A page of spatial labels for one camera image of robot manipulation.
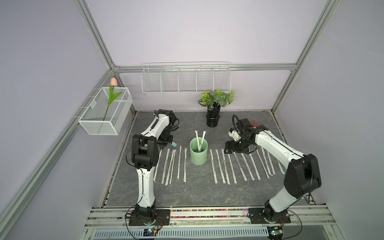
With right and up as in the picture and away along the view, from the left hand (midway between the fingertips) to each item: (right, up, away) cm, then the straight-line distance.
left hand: (162, 147), depth 88 cm
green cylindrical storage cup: (+21, -6, -2) cm, 21 cm away
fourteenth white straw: (+1, -17, -2) cm, 17 cm away
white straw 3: (+38, -16, -1) cm, 42 cm away
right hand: (+41, -1, -2) cm, 41 cm away
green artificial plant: (+31, +29, +4) cm, 43 cm away
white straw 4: (+42, -17, -2) cm, 46 cm away
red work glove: (+64, +14, +23) cm, 69 cm away
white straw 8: (+61, -11, +3) cm, 62 cm away
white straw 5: (+49, -18, -2) cm, 52 cm away
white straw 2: (+35, -14, 0) cm, 38 cm away
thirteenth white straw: (+3, -13, +2) cm, 13 cm away
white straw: (+31, -12, +2) cm, 33 cm away
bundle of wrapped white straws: (+22, 0, -1) cm, 22 cm away
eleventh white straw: (+14, -18, -2) cm, 22 cm away
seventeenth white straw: (+20, +10, -4) cm, 23 cm away
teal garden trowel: (+5, +1, +10) cm, 12 cm away
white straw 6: (+51, -10, +5) cm, 52 cm away
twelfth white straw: (+9, -15, 0) cm, 17 cm away
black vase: (+32, +20, +16) cm, 41 cm away
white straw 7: (+57, -18, -2) cm, 60 cm away
